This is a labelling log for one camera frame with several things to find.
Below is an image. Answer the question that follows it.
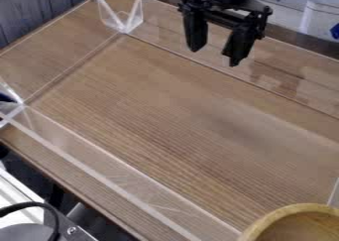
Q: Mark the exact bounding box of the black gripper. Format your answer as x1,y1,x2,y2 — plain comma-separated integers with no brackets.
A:
178,0,272,66

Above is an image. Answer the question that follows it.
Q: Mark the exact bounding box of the white container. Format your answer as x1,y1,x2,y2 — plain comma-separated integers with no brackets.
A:
298,0,339,43

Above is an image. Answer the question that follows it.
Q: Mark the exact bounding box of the brown wooden bowl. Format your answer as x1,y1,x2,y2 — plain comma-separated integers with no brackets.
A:
237,203,339,241

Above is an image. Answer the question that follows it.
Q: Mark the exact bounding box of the clear acrylic barrier wall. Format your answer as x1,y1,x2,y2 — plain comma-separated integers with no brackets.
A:
0,0,339,241

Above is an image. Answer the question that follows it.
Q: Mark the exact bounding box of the black cable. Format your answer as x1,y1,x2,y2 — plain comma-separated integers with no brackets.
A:
0,201,61,241

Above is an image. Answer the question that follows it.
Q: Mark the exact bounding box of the grey metal bracket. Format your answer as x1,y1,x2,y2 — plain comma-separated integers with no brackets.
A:
49,203,97,241

